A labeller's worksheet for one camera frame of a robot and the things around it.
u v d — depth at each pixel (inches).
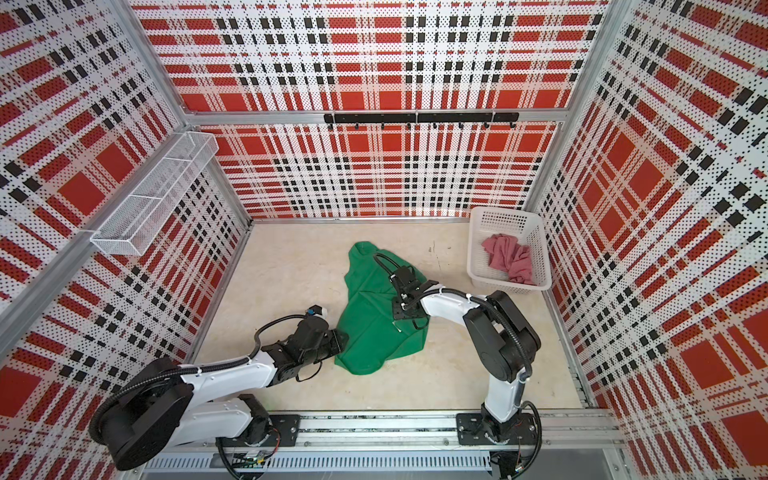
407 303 27.0
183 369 18.8
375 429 29.5
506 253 40.7
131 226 27.2
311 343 27.1
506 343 18.8
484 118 35.1
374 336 35.3
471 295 20.9
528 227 44.2
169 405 16.6
